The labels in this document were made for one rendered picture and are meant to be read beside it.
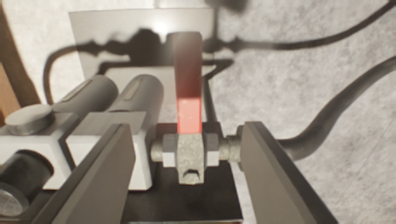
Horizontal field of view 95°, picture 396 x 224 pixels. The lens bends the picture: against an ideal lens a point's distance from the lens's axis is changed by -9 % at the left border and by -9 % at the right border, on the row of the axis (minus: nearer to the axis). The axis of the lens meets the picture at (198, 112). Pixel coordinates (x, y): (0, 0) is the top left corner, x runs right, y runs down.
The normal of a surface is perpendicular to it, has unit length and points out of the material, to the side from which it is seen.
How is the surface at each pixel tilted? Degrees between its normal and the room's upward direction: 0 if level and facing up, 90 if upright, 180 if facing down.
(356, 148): 0
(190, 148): 0
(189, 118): 0
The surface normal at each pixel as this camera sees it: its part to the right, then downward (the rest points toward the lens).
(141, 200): 0.00, -0.88
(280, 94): 0.04, 0.48
